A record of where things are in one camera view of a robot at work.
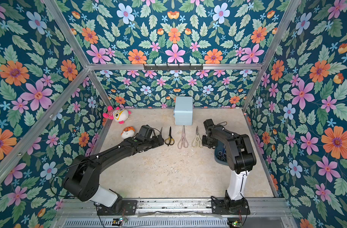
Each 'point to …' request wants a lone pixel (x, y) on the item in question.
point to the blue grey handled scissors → (224, 152)
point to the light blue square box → (183, 114)
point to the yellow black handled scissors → (169, 140)
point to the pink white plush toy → (120, 114)
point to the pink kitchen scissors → (182, 141)
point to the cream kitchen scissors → (197, 141)
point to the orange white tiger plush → (128, 132)
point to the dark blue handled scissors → (161, 129)
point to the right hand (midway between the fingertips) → (208, 143)
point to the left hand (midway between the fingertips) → (161, 140)
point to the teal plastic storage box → (220, 159)
